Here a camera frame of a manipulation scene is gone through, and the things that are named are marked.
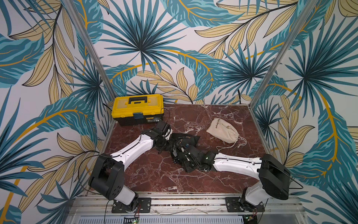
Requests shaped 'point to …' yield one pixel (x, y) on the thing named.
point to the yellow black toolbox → (137, 109)
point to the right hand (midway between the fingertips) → (184, 164)
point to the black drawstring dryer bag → (188, 139)
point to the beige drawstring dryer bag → (224, 131)
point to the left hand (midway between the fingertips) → (172, 149)
